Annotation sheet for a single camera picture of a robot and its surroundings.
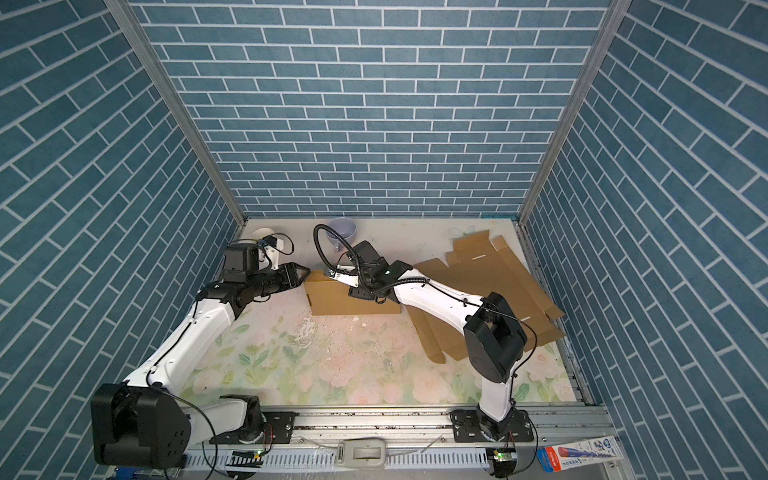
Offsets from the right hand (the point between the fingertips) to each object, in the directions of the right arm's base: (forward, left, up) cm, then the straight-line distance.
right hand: (355, 272), depth 87 cm
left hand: (-3, +13, +4) cm, 14 cm away
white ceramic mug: (+16, +38, -4) cm, 41 cm away
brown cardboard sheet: (-12, -26, -15) cm, 33 cm away
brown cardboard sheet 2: (+19, -42, -18) cm, 49 cm away
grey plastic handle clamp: (-42, -7, -13) cm, 45 cm away
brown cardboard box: (-11, +5, +4) cm, 13 cm away
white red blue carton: (-38, -58, -15) cm, 71 cm away
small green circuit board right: (-39, -43, -20) cm, 61 cm away
